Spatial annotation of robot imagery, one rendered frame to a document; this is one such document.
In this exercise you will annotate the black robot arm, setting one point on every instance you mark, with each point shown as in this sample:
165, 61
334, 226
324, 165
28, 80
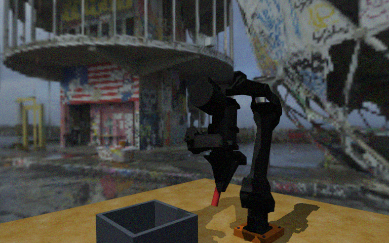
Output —
210, 96

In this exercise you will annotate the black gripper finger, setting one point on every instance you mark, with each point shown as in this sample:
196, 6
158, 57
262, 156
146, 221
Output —
233, 169
221, 165

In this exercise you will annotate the red peg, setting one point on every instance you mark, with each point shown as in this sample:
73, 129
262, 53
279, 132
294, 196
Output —
216, 197

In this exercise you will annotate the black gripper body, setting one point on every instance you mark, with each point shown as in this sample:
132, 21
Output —
222, 141

